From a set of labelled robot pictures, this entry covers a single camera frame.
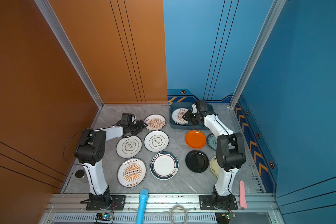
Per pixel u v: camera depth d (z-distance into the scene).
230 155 0.50
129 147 0.94
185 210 0.70
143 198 0.73
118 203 0.74
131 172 0.83
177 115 1.12
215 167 0.86
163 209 0.73
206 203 0.72
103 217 0.71
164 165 0.86
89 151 0.54
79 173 0.74
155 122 1.08
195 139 0.97
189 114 0.85
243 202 0.74
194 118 0.81
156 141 0.97
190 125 1.05
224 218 0.70
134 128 0.89
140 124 0.92
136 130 0.92
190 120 0.84
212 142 0.97
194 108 0.88
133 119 0.88
